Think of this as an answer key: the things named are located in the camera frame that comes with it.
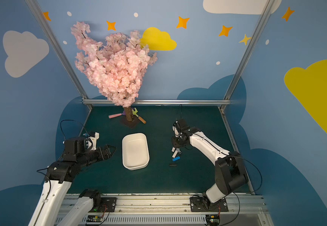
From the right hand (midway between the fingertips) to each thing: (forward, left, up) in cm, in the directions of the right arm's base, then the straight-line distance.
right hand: (177, 141), depth 89 cm
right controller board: (-39, -20, -12) cm, 45 cm away
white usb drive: (-4, +1, -9) cm, 10 cm away
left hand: (-14, +36, +13) cm, 40 cm away
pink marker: (+25, +51, -7) cm, 58 cm away
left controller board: (-43, +42, -10) cm, 61 cm away
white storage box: (-4, +28, -9) cm, 30 cm away
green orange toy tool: (+31, +36, -9) cm, 48 cm away
